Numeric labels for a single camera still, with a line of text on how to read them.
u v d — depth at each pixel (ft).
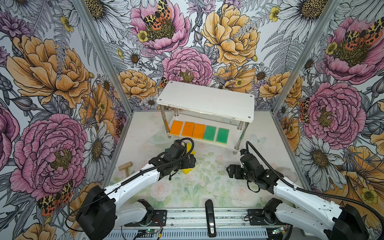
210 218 2.34
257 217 2.41
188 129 3.34
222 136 3.17
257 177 2.02
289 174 2.67
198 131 3.35
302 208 1.61
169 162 1.89
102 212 1.30
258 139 3.45
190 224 2.40
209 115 2.45
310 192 1.56
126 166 2.99
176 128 3.34
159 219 2.41
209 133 3.27
